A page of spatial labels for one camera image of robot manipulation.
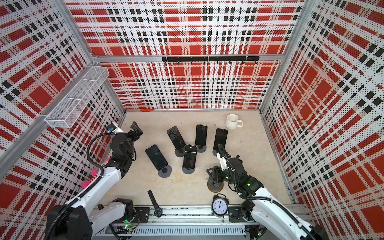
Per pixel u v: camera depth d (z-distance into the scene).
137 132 0.74
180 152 0.98
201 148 0.98
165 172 0.88
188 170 0.88
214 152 0.96
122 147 0.60
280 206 0.48
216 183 0.78
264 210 0.59
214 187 0.77
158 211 0.75
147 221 0.73
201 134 0.91
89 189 0.47
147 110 1.26
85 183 0.78
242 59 0.89
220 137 0.90
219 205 0.75
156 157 0.83
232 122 1.05
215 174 0.69
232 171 0.59
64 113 0.69
